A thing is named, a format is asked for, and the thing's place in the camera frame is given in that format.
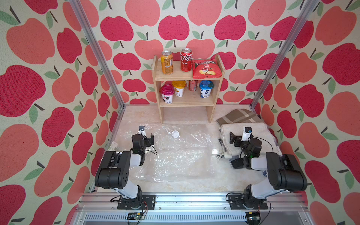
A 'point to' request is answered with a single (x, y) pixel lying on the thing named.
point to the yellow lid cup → (179, 86)
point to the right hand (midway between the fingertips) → (239, 135)
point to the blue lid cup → (206, 87)
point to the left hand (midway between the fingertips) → (145, 135)
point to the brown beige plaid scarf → (241, 115)
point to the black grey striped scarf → (236, 162)
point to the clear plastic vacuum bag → (182, 151)
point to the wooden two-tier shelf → (191, 98)
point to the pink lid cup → (167, 91)
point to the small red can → (192, 85)
